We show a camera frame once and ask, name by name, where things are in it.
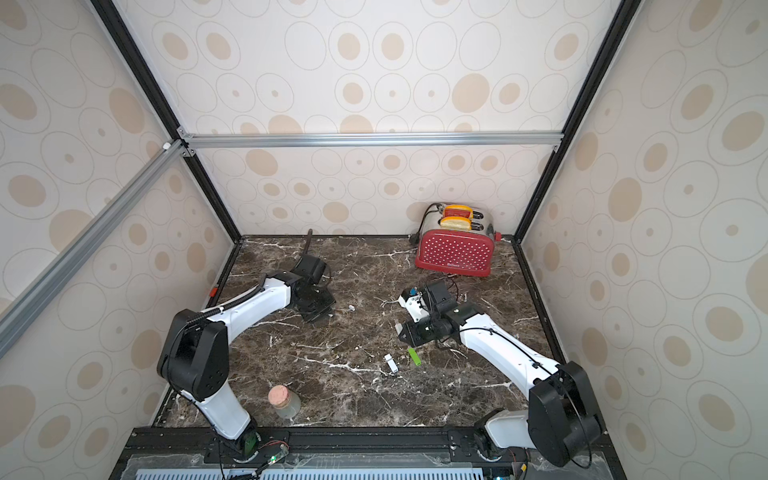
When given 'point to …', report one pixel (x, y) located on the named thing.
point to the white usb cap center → (351, 307)
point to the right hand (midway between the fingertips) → (402, 340)
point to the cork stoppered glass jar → (285, 401)
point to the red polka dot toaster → (457, 239)
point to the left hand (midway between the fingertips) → (343, 307)
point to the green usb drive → (414, 356)
